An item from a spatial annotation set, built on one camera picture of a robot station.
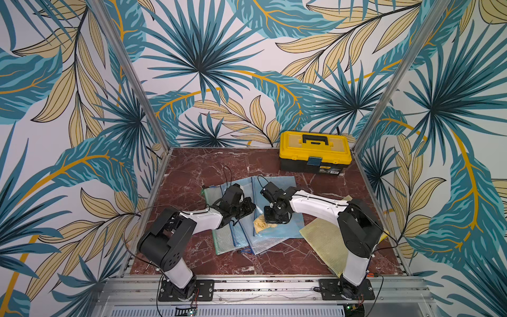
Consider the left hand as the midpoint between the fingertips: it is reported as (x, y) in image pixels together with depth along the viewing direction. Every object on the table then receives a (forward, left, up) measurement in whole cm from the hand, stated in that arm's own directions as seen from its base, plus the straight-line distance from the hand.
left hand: (257, 207), depth 90 cm
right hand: (-5, -5, -3) cm, 8 cm away
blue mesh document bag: (-8, -17, -5) cm, 19 cm away
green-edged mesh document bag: (-12, +15, -5) cm, 20 cm away
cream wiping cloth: (-8, -1, +1) cm, 8 cm away
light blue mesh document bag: (-12, +8, -5) cm, 15 cm away
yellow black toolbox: (+24, -28, +12) cm, 39 cm away
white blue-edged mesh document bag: (-15, 0, -4) cm, 16 cm away
